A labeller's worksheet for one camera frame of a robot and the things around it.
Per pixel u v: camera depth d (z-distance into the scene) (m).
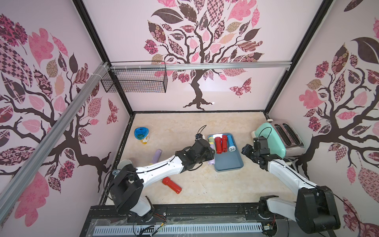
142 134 0.95
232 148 0.95
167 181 0.81
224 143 0.97
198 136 0.73
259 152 0.67
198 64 0.93
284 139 0.83
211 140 0.98
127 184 0.47
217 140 0.98
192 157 0.61
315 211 0.40
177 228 0.70
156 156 0.92
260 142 0.68
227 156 0.97
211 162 0.76
